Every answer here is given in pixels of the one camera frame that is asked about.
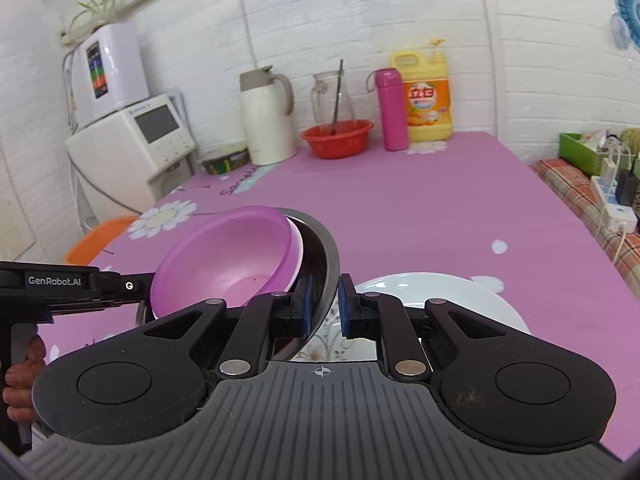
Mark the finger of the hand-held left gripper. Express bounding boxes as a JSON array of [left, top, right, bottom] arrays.
[[96, 271, 156, 306], [39, 298, 148, 322]]

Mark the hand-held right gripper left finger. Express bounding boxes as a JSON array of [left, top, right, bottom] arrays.
[[142, 276, 316, 379]]

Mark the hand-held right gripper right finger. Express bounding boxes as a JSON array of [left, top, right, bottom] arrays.
[[337, 273, 513, 381]]

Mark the stainless steel bowl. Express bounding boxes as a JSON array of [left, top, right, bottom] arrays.
[[135, 206, 342, 362]]

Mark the purple plastic bowl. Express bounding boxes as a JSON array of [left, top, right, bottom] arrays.
[[150, 205, 301, 321]]

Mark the white floral plate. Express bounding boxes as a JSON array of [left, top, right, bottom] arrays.
[[290, 272, 532, 364]]

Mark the person's left hand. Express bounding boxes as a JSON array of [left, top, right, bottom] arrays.
[[2, 335, 47, 426]]

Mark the orange plastic basket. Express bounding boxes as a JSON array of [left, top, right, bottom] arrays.
[[65, 216, 139, 267]]

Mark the white water dispenser with screen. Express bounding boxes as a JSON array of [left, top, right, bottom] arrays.
[[66, 94, 197, 234]]

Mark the instant noodle paper bowl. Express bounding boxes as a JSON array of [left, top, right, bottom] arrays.
[[201, 145, 249, 176]]

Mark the red plastic basket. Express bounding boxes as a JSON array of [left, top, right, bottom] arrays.
[[301, 119, 375, 159]]

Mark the cream thermal jug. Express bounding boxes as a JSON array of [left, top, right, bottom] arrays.
[[239, 65, 297, 166]]

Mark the pink thermos bottle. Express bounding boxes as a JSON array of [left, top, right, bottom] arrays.
[[366, 68, 410, 151]]

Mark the glass pitcher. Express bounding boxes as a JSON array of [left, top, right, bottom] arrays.
[[310, 71, 357, 131]]

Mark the white water purifier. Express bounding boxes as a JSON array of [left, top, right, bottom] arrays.
[[75, 22, 150, 129]]

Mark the black stirring spoon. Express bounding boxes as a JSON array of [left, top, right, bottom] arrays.
[[330, 59, 345, 136]]

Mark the yellow detergent bottle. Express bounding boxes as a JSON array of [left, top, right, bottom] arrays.
[[389, 38, 453, 142]]

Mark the plaid blanket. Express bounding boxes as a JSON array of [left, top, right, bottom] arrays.
[[530, 157, 640, 282]]

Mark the green box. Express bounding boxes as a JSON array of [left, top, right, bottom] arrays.
[[559, 132, 626, 176]]

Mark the green potted plant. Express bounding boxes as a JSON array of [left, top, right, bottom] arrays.
[[67, 0, 138, 36]]

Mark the white power strip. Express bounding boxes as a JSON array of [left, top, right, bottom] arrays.
[[590, 175, 640, 239]]

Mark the white charger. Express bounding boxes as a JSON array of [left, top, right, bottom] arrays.
[[597, 156, 622, 189]]

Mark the black charger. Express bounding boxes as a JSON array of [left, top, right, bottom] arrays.
[[615, 169, 639, 207]]

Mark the metal flexible hose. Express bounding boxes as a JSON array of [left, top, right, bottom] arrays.
[[61, 51, 82, 134]]

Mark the white wall cable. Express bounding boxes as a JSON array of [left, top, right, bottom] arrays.
[[474, 0, 502, 137], [234, 0, 262, 69]]

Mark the blue round wall decoration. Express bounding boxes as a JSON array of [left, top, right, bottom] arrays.
[[611, 0, 640, 54]]

